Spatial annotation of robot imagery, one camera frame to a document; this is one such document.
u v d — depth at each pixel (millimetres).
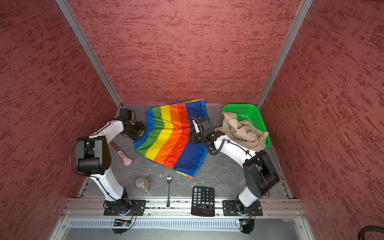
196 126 708
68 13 728
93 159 501
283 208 760
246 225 719
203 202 742
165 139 1003
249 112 1118
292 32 793
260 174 468
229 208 739
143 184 722
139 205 751
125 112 785
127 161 880
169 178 830
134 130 839
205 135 667
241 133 855
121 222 725
